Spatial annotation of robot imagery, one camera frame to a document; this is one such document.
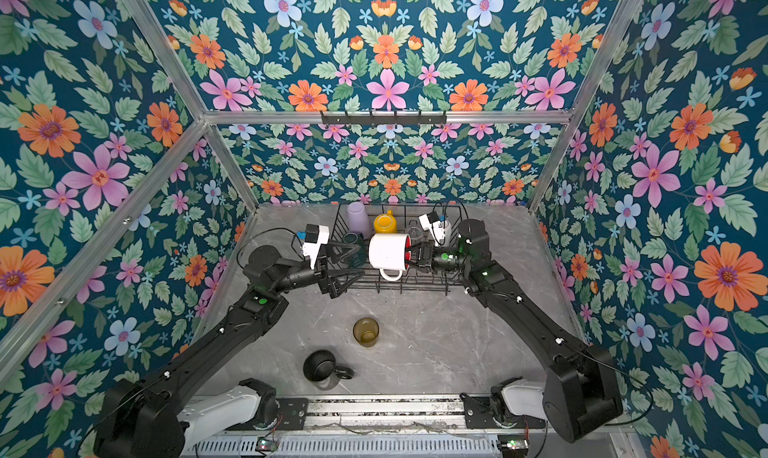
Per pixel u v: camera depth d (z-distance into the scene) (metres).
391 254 0.63
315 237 0.59
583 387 0.40
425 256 0.64
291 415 0.73
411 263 0.66
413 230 1.00
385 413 0.75
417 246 0.67
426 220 0.70
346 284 0.63
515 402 0.64
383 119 0.92
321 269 0.61
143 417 0.39
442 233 0.69
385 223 0.98
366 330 0.86
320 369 0.80
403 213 1.08
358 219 1.00
